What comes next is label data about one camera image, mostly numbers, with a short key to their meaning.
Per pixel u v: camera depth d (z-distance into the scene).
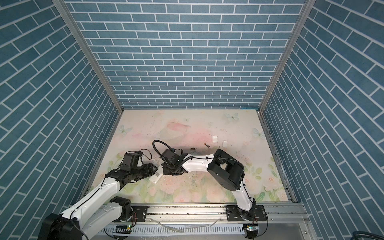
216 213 0.76
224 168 0.54
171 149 0.84
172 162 0.70
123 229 0.72
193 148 0.99
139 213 0.73
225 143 1.02
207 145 0.99
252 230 0.74
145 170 0.75
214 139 1.03
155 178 0.84
